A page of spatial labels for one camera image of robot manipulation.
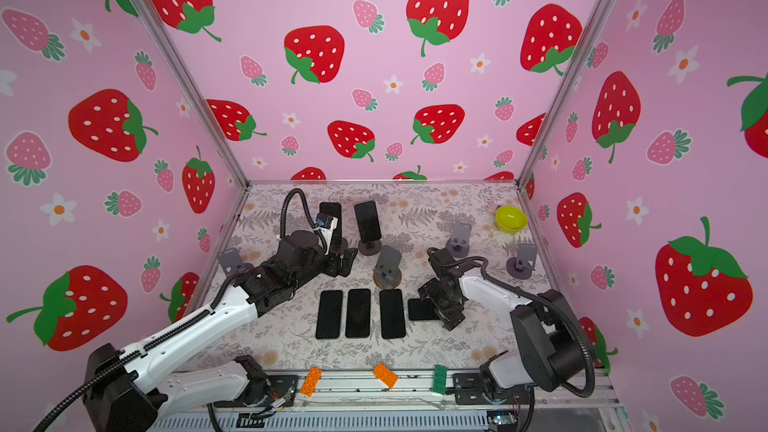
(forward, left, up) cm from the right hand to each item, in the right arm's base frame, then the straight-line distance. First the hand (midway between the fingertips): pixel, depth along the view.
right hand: (425, 307), depth 87 cm
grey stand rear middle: (+19, +21, -1) cm, 28 cm away
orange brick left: (-23, +28, 0) cm, 36 cm away
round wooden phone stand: (+7, +12, +4) cm, 15 cm away
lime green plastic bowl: (+36, -29, 0) cm, 46 cm away
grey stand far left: (+4, +59, +8) cm, 60 cm away
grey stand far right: (+16, -29, +2) cm, 33 cm away
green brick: (-18, -5, 0) cm, 19 cm away
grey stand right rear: (+23, -10, +3) cm, 26 cm away
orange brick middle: (-19, +9, +1) cm, 21 cm away
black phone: (+22, +31, +15) cm, 41 cm away
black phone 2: (-4, +9, +2) cm, 10 cm away
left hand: (+6, +23, +21) cm, 32 cm away
